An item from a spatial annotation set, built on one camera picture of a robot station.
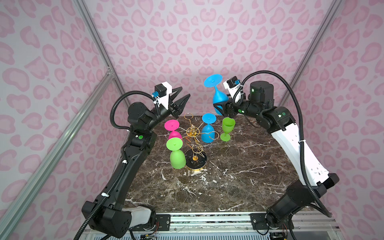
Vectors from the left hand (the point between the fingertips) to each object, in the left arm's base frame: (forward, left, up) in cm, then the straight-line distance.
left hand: (185, 88), depth 56 cm
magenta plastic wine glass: (+2, +8, -23) cm, 25 cm away
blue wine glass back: (+3, -10, -32) cm, 34 cm away
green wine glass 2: (+14, -24, -39) cm, 48 cm away
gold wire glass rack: (-2, -3, -50) cm, 50 cm away
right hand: (+3, -15, -7) cm, 17 cm away
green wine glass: (-12, +6, -31) cm, 34 cm away
